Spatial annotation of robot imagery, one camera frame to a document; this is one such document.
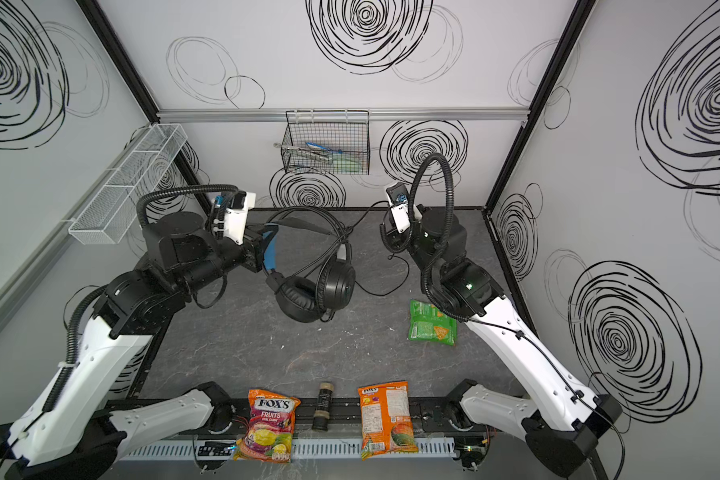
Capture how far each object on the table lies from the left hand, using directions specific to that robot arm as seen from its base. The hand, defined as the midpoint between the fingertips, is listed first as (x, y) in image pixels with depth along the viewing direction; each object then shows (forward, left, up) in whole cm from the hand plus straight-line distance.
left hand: (275, 227), depth 58 cm
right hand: (+8, -23, 0) cm, 25 cm away
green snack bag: (-2, -36, -40) cm, 54 cm away
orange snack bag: (-27, -24, -40) cm, 53 cm away
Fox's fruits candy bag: (-30, +4, -37) cm, 48 cm away
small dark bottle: (-26, -8, -40) cm, 48 cm away
